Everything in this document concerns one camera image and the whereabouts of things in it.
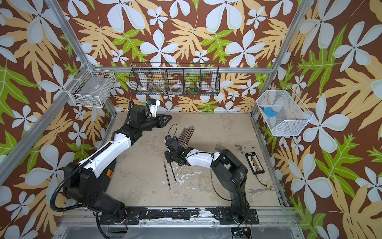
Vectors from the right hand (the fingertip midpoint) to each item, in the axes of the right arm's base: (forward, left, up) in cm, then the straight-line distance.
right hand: (166, 152), depth 91 cm
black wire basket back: (+40, -5, +27) cm, 49 cm away
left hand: (+10, -4, +24) cm, 26 cm away
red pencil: (+17, -9, -5) cm, 20 cm away
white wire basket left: (+27, +43, +29) cm, 58 cm away
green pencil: (+16, -8, -5) cm, 19 cm away
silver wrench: (-20, -61, -6) cm, 64 cm away
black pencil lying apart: (-19, -3, -6) cm, 20 cm away
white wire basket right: (+14, -68, +21) cm, 73 cm away
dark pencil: (-11, -4, -5) cm, 13 cm away
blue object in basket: (+15, -61, +20) cm, 66 cm away
